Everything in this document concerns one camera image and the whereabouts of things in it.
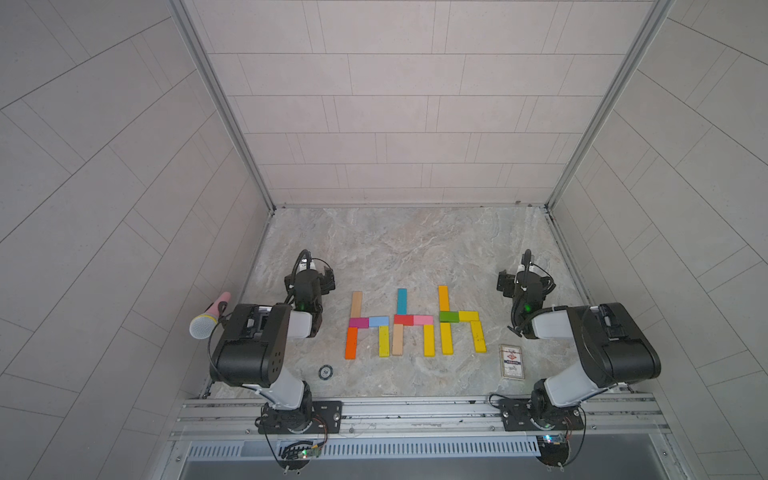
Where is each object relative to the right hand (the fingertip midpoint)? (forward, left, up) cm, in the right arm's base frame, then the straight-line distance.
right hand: (518, 269), depth 95 cm
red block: (-13, +39, -2) cm, 41 cm away
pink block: (-14, +33, -2) cm, 36 cm away
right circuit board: (-46, +5, -6) cm, 47 cm away
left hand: (+4, +65, +3) cm, 65 cm away
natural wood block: (-8, +52, 0) cm, 53 cm away
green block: (-13, +25, -4) cm, 28 cm away
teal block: (-7, +38, -2) cm, 39 cm away
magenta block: (-14, +50, -1) cm, 52 cm away
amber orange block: (-7, +25, -2) cm, 27 cm away
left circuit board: (-45, +64, -1) cm, 78 cm away
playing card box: (-27, +10, -3) cm, 29 cm away
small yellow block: (-13, +19, -3) cm, 24 cm away
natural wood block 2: (-20, +40, -2) cm, 45 cm away
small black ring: (-27, +60, -2) cm, 66 cm away
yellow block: (-20, +44, -2) cm, 48 cm away
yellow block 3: (-20, +26, -3) cm, 33 cm away
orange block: (-20, +53, -2) cm, 57 cm away
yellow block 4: (-19, +17, -3) cm, 26 cm away
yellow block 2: (-20, +31, -2) cm, 37 cm away
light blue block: (-14, +45, -1) cm, 48 cm away
